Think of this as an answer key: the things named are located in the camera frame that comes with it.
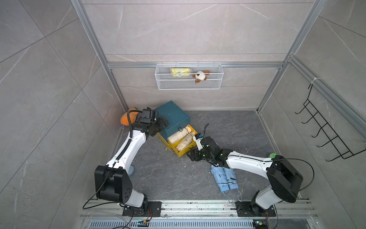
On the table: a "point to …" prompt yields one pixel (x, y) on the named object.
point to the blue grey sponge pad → (131, 170)
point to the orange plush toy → (124, 119)
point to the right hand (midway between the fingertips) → (191, 152)
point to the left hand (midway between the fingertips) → (165, 122)
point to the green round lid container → (272, 155)
